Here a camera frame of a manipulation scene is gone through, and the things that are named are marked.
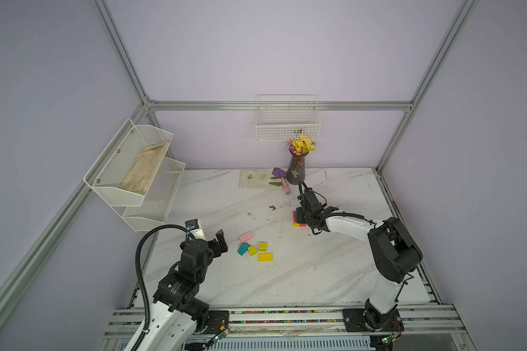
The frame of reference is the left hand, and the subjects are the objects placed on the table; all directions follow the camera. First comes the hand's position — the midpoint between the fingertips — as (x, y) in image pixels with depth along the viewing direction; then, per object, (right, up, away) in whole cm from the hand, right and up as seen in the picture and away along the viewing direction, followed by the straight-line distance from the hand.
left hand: (209, 236), depth 76 cm
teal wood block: (+10, -8, +14) cm, 19 cm away
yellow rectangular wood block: (+19, -12, +13) cm, 26 cm away
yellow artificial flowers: (+37, +37, +22) cm, 56 cm away
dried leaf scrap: (+23, +8, +29) cm, 38 cm away
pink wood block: (+11, -5, +20) cm, 23 cm away
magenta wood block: (+32, +6, +19) cm, 38 cm away
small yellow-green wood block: (+14, -9, +13) cm, 21 cm away
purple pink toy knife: (+28, +26, +42) cm, 57 cm away
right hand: (+35, +6, +21) cm, 41 cm away
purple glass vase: (+34, +25, +32) cm, 53 cm away
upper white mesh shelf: (-31, +22, +1) cm, 38 cm away
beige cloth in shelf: (-26, +23, +3) cm, 35 cm away
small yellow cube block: (+18, -8, +14) cm, 24 cm away
